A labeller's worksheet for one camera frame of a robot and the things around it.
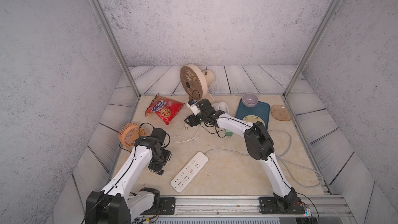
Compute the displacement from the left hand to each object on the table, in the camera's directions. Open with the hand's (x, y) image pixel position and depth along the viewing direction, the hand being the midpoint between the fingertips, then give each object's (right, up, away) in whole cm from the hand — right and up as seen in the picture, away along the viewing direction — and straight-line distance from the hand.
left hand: (171, 162), depth 80 cm
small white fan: (+27, +28, +19) cm, 44 cm away
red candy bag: (-8, +26, +25) cm, 37 cm away
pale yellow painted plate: (+50, +20, +25) cm, 59 cm away
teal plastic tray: (+58, +26, +32) cm, 71 cm away
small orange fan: (-25, +14, +7) cm, 29 cm away
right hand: (+7, +21, +16) cm, 28 cm away
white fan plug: (+5, +16, +21) cm, 26 cm away
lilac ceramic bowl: (+50, +33, +34) cm, 69 cm away
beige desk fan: (+12, +42, +14) cm, 46 cm away
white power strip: (+9, -6, +2) cm, 11 cm away
